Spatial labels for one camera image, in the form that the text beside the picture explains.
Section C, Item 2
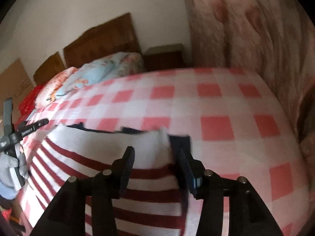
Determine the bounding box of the large dark wooden headboard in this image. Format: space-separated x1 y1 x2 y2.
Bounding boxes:
63 12 141 68

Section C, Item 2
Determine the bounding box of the small dark wooden headboard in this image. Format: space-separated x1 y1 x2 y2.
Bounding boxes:
33 52 66 85

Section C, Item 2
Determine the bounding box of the pink white checkered bedspread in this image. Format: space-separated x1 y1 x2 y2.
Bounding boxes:
19 68 309 235

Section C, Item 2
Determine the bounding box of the red white navy striped sweater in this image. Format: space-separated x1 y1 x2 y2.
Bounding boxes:
29 125 191 235

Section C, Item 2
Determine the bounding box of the dark wooden nightstand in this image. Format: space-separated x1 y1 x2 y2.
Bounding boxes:
143 43 185 71

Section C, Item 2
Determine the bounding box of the light blue floral pillow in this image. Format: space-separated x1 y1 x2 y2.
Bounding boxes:
55 52 145 99

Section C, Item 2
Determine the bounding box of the red dotted blanket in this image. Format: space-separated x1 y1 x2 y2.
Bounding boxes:
18 84 45 116

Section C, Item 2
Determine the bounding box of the floral pink curtain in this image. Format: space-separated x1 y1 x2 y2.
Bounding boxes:
184 0 314 176

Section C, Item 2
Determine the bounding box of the pink floral pillow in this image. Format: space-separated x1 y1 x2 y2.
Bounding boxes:
35 67 78 109

